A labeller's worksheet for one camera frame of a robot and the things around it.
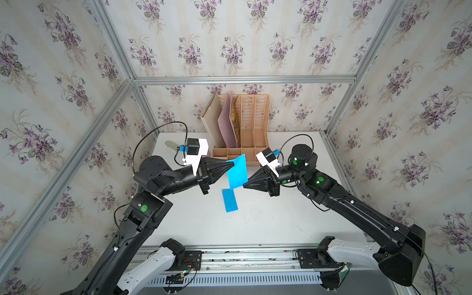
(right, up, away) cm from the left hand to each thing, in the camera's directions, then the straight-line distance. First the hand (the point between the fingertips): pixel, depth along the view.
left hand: (233, 168), depth 48 cm
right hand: (+4, -6, +8) cm, 11 cm away
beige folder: (-13, +19, +44) cm, 49 cm away
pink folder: (-5, +19, +43) cm, 47 cm away
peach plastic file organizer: (+13, +26, +74) cm, 79 cm away
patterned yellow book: (0, +24, +65) cm, 70 cm away
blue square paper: (-3, -21, +42) cm, 47 cm away
